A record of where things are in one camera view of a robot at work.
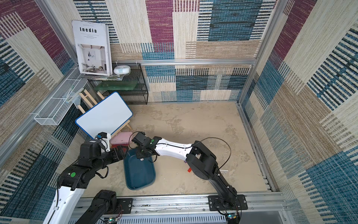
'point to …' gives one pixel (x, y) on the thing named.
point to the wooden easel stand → (91, 106)
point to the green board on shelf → (117, 85)
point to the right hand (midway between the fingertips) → (138, 153)
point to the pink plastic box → (121, 138)
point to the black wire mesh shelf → (139, 95)
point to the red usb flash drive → (189, 170)
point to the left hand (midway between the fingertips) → (123, 148)
